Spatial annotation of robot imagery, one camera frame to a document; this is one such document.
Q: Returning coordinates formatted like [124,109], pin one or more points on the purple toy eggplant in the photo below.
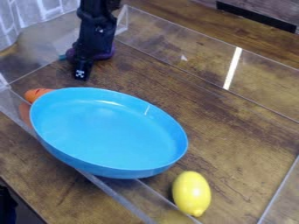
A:
[88,52]

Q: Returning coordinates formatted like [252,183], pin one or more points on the blue round plastic tray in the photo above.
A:
[106,133]

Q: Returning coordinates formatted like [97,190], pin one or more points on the yellow toy lemon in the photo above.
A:
[190,193]

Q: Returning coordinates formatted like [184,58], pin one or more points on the clear acrylic enclosure wall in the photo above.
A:
[233,99]

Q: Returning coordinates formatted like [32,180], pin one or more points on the orange toy carrot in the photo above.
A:
[30,96]

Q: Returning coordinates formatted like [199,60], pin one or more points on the dark baseboard strip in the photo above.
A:
[248,14]

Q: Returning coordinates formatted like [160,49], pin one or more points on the white tiled cloth backdrop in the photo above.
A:
[21,13]

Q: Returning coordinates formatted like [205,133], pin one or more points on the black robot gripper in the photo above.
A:
[97,29]

